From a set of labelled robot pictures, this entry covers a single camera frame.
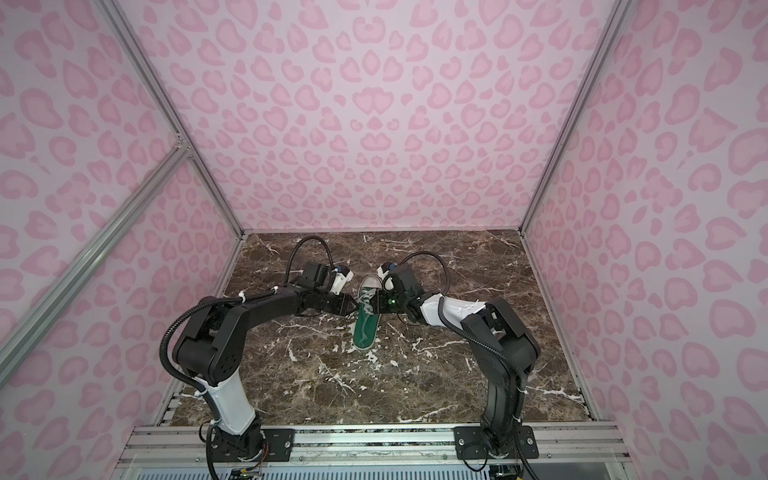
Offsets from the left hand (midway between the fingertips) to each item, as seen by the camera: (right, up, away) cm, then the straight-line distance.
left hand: (357, 301), depth 94 cm
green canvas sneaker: (+3, -5, -3) cm, 7 cm away
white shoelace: (+2, 0, +1) cm, 3 cm away
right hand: (+5, +1, -4) cm, 6 cm away
